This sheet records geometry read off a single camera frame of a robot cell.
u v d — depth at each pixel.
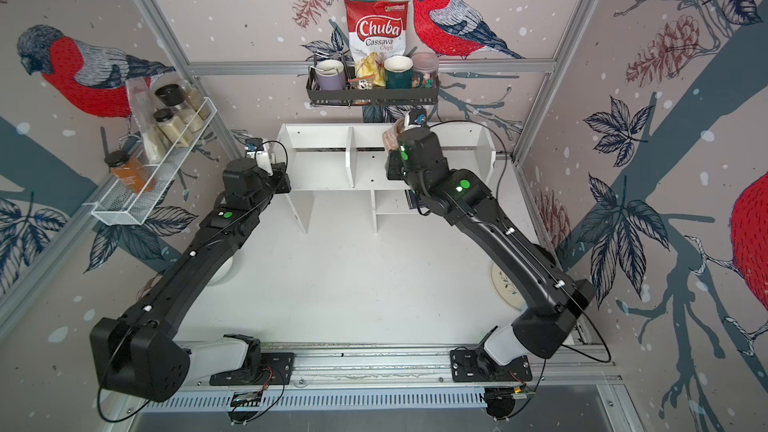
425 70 0.85
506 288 0.86
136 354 0.38
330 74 0.80
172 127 0.76
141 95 0.72
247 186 0.58
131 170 0.66
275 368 0.73
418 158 0.47
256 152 0.65
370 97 0.87
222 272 0.52
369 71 0.85
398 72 0.80
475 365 0.67
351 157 0.74
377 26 0.78
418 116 0.56
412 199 0.90
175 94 0.78
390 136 0.70
